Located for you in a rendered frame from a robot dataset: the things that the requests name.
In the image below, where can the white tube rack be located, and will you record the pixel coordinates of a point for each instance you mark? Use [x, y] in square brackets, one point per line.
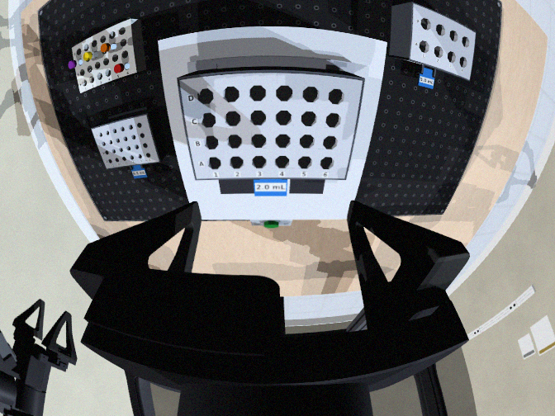
[100, 70]

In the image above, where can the orange-capped tube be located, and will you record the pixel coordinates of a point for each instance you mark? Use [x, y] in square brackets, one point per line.
[106, 47]

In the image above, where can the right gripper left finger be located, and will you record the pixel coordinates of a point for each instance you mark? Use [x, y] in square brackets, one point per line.
[133, 246]

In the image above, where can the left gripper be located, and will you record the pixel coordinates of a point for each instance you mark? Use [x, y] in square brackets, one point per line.
[67, 353]

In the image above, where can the yellow-capped white tube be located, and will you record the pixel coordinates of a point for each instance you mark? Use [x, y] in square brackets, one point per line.
[90, 55]

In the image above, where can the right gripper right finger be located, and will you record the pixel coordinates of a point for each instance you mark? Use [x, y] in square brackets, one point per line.
[429, 262]

